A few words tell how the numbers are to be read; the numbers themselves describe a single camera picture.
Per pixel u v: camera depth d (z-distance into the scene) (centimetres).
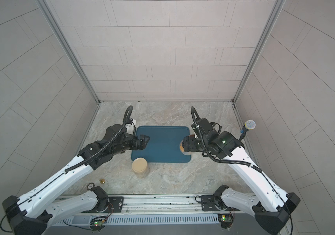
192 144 60
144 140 63
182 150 72
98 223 64
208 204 71
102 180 77
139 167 74
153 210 70
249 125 75
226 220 68
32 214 37
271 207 37
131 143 62
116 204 71
